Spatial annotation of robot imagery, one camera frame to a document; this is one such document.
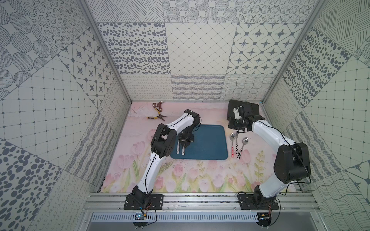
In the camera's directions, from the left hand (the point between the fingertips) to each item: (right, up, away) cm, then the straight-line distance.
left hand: (186, 146), depth 94 cm
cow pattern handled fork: (+33, -2, -1) cm, 34 cm away
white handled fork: (-6, -1, -1) cm, 6 cm away
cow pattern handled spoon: (+40, +2, +2) cm, 40 cm away
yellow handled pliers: (-21, +19, +17) cm, 34 cm away
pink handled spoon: (+32, +5, +5) cm, 32 cm away
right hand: (+29, +14, -2) cm, 32 cm away
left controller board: (-23, -31, -22) cm, 44 cm away
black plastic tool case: (+39, +30, +27) cm, 56 cm away
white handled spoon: (-2, -3, -1) cm, 4 cm away
